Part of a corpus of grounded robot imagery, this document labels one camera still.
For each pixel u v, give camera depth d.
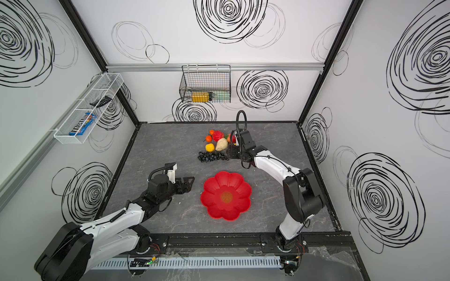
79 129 0.70
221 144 1.03
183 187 0.76
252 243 0.75
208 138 1.08
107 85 0.91
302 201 0.45
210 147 1.03
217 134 1.07
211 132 1.11
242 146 0.69
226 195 0.88
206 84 0.99
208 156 0.98
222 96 0.87
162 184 0.65
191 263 0.96
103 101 0.80
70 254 0.40
